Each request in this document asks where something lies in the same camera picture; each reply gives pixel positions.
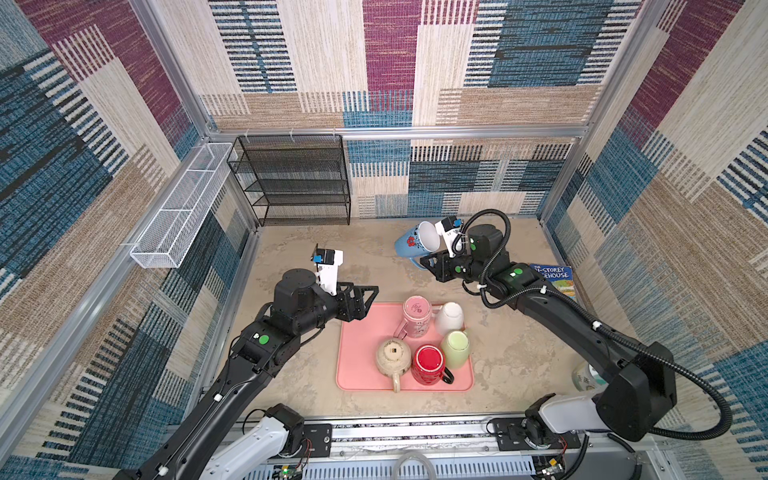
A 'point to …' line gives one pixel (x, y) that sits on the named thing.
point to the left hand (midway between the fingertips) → (366, 284)
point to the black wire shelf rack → (295, 180)
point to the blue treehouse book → (560, 276)
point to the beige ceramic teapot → (393, 358)
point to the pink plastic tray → (463, 376)
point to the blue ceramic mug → (422, 239)
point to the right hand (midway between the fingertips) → (424, 264)
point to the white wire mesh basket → (167, 236)
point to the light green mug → (456, 349)
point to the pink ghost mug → (417, 311)
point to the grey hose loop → (410, 454)
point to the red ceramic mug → (428, 365)
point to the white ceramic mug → (448, 317)
